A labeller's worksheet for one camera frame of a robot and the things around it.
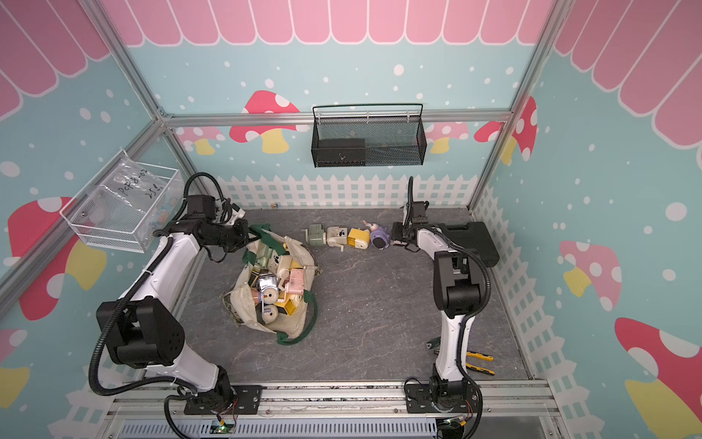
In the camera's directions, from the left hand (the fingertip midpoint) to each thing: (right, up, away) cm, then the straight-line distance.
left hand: (259, 238), depth 84 cm
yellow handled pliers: (+65, -37, -7) cm, 75 cm away
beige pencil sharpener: (+22, +1, +21) cm, 31 cm away
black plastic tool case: (+75, 0, +19) cm, 77 cm away
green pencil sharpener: (+14, +1, +21) cm, 25 cm away
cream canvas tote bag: (+10, -27, -3) cm, 29 cm away
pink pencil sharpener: (+11, -13, +1) cm, 18 cm away
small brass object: (-8, +14, +40) cm, 43 cm away
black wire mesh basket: (+41, +33, +9) cm, 54 cm away
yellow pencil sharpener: (+31, 0, +21) cm, 37 cm away
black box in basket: (+25, +28, +5) cm, 38 cm away
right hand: (+46, +3, +19) cm, 50 cm away
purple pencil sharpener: (+39, 0, +18) cm, 43 cm away
